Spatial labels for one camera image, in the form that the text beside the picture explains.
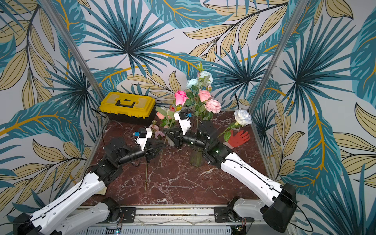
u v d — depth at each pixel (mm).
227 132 651
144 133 549
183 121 534
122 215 722
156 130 598
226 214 711
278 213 370
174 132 563
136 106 980
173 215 748
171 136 606
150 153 582
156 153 618
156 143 645
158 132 602
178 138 537
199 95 678
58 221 413
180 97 502
